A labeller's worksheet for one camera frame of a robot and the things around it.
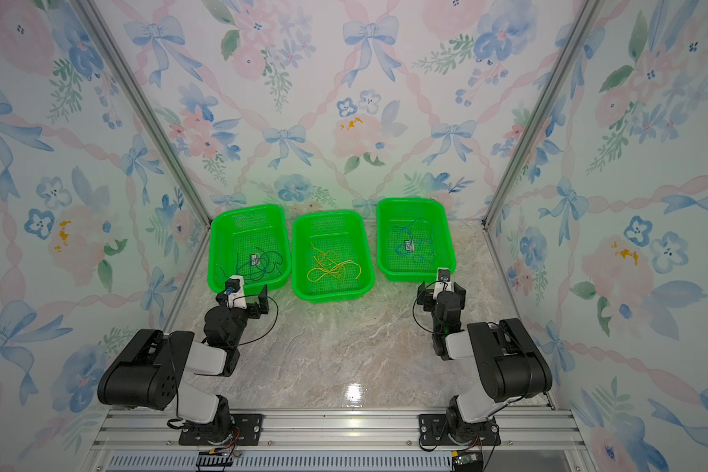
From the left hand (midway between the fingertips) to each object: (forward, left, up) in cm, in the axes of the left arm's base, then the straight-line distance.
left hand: (253, 284), depth 89 cm
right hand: (+3, -59, -3) cm, 59 cm away
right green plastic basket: (+37, -48, -4) cm, 61 cm away
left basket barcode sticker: (+17, +6, -9) cm, 20 cm away
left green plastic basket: (+25, +9, -10) cm, 28 cm away
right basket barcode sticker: (+25, -51, -10) cm, 58 cm away
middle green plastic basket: (+29, -26, -8) cm, 40 cm away
